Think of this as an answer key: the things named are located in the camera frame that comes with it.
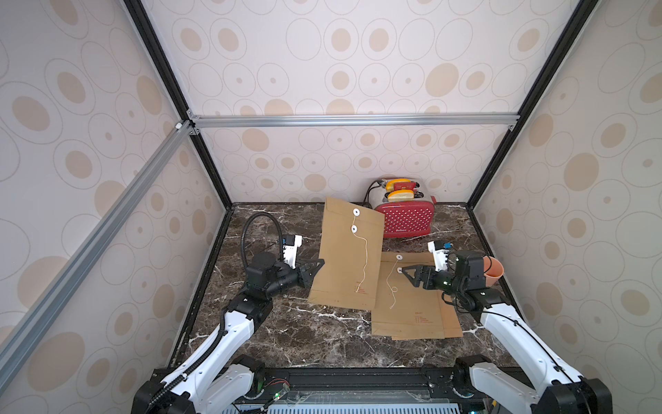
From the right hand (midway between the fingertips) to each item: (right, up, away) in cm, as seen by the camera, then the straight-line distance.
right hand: (410, 272), depth 81 cm
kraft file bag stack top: (-1, -14, +7) cm, 16 cm away
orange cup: (+32, -1, +11) cm, 34 cm away
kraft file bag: (-19, +7, +2) cm, 20 cm away
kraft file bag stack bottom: (+14, -18, +3) cm, 23 cm away
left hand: (-25, +4, -8) cm, 27 cm away
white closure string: (-18, +13, +1) cm, 22 cm away
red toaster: (+3, +20, +16) cm, 26 cm away
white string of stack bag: (-3, -8, +11) cm, 14 cm away
